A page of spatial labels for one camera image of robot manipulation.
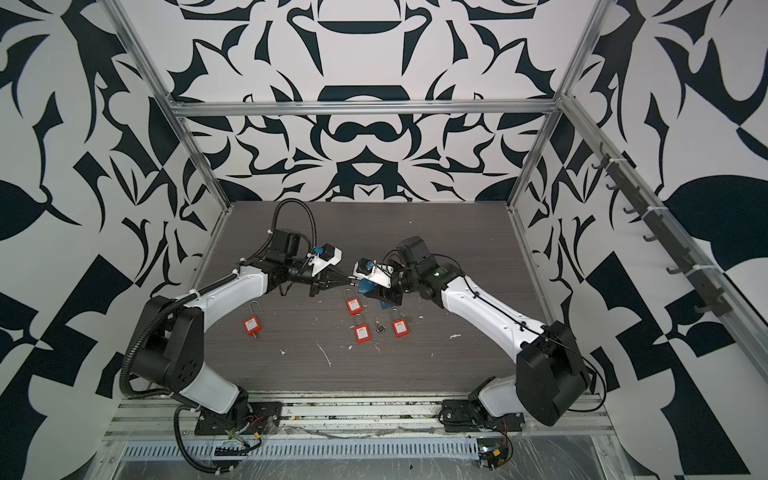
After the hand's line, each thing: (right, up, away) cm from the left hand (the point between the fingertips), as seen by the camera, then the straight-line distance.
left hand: (352, 274), depth 82 cm
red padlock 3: (+13, -16, +6) cm, 22 cm away
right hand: (+5, -1, -3) cm, 6 cm away
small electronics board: (+34, -40, -10) cm, 54 cm away
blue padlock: (+4, -3, -3) cm, 5 cm away
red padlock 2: (+2, -17, +5) cm, 18 cm away
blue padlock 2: (+9, -11, +12) cm, 19 cm away
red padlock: (-1, -10, +11) cm, 15 cm away
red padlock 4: (-30, -16, +7) cm, 35 cm away
